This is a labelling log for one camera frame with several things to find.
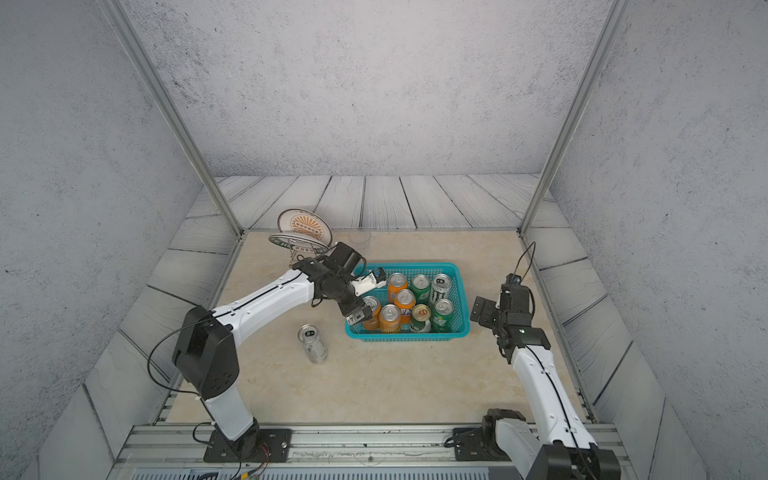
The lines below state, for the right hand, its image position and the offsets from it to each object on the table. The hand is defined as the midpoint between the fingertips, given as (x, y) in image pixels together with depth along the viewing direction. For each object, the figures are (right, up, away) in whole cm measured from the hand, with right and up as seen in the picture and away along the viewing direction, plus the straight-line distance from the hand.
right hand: (497, 306), depth 83 cm
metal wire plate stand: (-61, +15, +28) cm, 68 cm away
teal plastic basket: (-9, +2, +8) cm, 13 cm away
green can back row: (-20, +4, +8) cm, 22 cm away
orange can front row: (-29, -4, +2) cm, 30 cm away
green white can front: (-21, -4, +1) cm, 21 cm away
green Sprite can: (-15, -3, +2) cm, 15 cm away
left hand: (-36, +1, +3) cm, 36 cm away
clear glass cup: (-41, +19, +31) cm, 55 cm away
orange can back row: (-28, +6, +8) cm, 29 cm away
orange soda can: (-34, -6, +6) cm, 35 cm away
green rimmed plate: (-59, +18, +14) cm, 63 cm away
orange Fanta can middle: (-25, +1, +6) cm, 26 cm away
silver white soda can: (-49, -11, -4) cm, 50 cm away
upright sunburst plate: (-59, +25, +22) cm, 68 cm away
